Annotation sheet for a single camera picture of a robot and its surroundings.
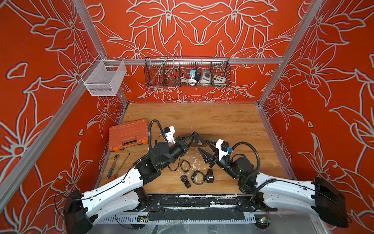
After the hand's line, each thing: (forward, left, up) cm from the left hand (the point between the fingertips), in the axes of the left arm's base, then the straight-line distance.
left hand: (196, 136), depth 64 cm
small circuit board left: (-29, +25, -33) cm, 51 cm away
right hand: (-3, -2, -4) cm, 5 cm away
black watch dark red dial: (-9, +5, -30) cm, 32 cm away
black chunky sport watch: (-9, 0, -27) cm, 28 cm away
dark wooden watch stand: (-2, +1, -2) cm, 3 cm away
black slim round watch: (-5, +5, -30) cm, 31 cm away
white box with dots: (+44, -14, -1) cm, 46 cm away
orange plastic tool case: (+14, +44, -24) cm, 52 cm away
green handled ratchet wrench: (-1, +48, -29) cm, 56 cm away
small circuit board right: (-27, -35, -33) cm, 55 cm away
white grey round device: (+43, -5, +2) cm, 43 cm away
